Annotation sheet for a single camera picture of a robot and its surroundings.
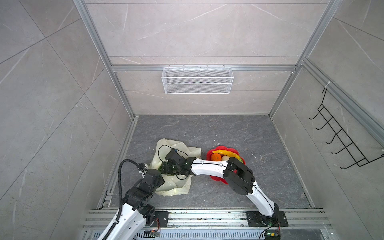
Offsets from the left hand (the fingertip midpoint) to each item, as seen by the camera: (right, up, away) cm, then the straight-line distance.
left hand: (159, 172), depth 81 cm
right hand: (+1, -1, +7) cm, 8 cm away
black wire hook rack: (+87, +23, -14) cm, 91 cm away
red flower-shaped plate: (+38, +11, +14) cm, 43 cm away
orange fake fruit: (+33, +7, +9) cm, 35 cm away
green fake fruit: (+47, +5, +6) cm, 48 cm away
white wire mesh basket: (+22, +57, +20) cm, 65 cm away
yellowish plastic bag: (+8, -6, -1) cm, 10 cm away
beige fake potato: (+39, +6, +11) cm, 41 cm away
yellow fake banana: (+40, +9, +11) cm, 43 cm away
